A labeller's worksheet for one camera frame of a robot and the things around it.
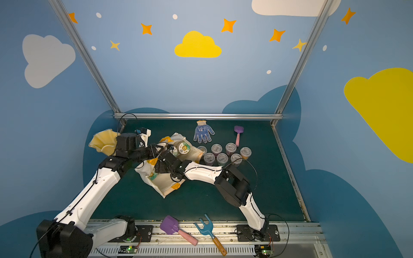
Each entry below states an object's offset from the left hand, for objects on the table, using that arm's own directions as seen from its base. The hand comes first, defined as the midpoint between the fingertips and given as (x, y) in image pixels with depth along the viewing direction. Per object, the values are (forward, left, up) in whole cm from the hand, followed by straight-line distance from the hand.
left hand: (166, 147), depth 78 cm
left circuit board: (-40, +14, -23) cm, 49 cm away
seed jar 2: (+5, -38, -19) cm, 43 cm away
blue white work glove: (+32, -16, -25) cm, 44 cm away
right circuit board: (-39, -47, -24) cm, 66 cm away
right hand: (-1, +4, -14) cm, 15 cm away
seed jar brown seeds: (+13, -18, -19) cm, 29 cm away
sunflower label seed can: (+10, -6, -15) cm, 19 cm away
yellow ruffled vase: (+7, +36, -6) cm, 37 cm away
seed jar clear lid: (+11, -44, -19) cm, 49 cm away
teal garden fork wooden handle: (-31, -21, -23) cm, 44 cm away
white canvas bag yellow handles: (-10, +3, -19) cm, 22 cm away
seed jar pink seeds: (+14, -35, -19) cm, 42 cm away
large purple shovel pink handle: (-30, -3, -23) cm, 38 cm away
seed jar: (+5, -22, -19) cm, 29 cm away
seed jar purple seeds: (+13, -26, -19) cm, 35 cm away
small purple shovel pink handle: (+33, -42, -22) cm, 58 cm away
